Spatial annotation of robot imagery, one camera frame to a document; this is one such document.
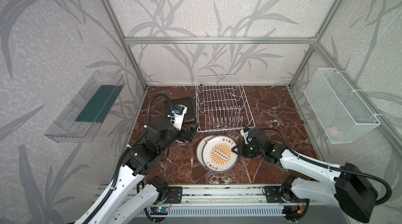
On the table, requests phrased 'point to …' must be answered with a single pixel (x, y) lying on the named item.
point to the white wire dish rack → (222, 103)
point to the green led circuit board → (162, 210)
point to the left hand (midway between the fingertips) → (191, 116)
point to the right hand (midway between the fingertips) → (231, 145)
